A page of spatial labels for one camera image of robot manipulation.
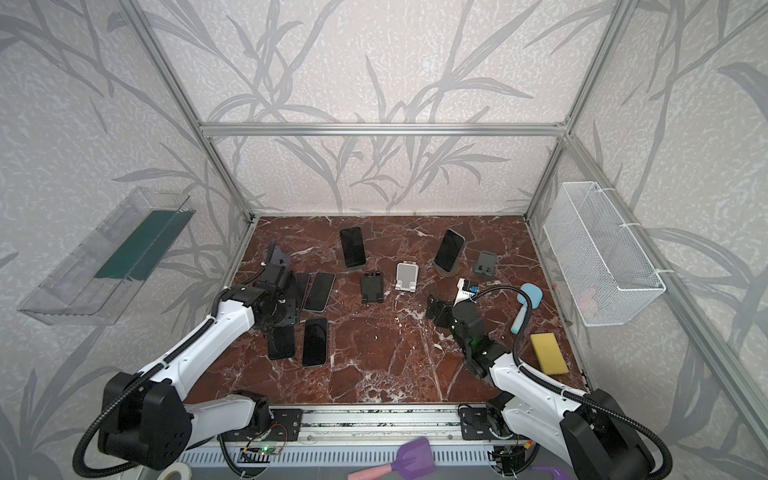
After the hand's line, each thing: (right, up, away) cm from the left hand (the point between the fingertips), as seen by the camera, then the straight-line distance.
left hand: (290, 307), depth 84 cm
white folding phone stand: (+34, +7, +12) cm, 37 cm away
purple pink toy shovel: (+35, -32, -16) cm, 50 cm away
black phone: (-1, -9, -4) cm, 10 cm away
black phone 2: (+7, -11, +2) cm, 13 cm away
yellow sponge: (+75, -13, 0) cm, 76 cm away
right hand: (+43, +5, +1) cm, 43 cm away
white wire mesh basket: (+75, +12, -24) cm, 80 cm away
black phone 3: (+4, +2, +15) cm, 16 cm away
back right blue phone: (+48, +16, +12) cm, 51 cm away
